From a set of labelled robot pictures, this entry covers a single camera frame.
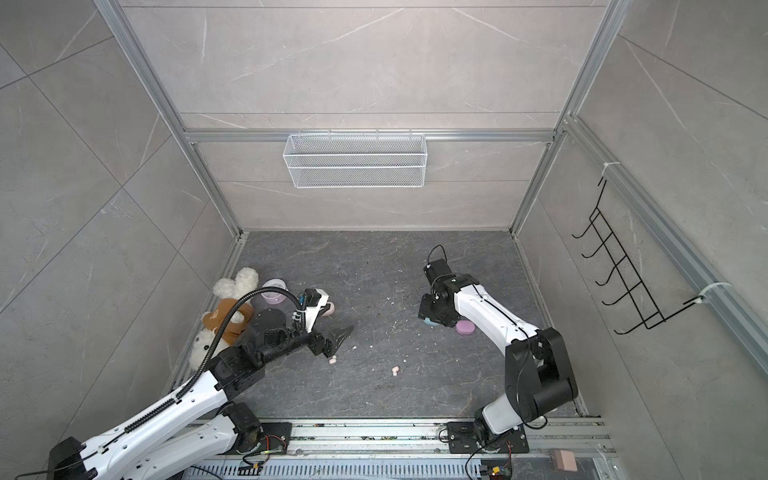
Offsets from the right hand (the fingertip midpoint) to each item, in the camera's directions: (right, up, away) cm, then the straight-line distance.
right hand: (429, 312), depth 88 cm
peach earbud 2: (-29, -13, -3) cm, 32 cm away
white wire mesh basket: (-25, +50, +12) cm, 57 cm away
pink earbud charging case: (+11, -4, 0) cm, 12 cm away
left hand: (-24, +4, -17) cm, 30 cm away
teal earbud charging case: (-2, -1, -9) cm, 9 cm away
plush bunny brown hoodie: (-64, +6, +6) cm, 64 cm away
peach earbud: (-10, -16, -4) cm, 19 cm away
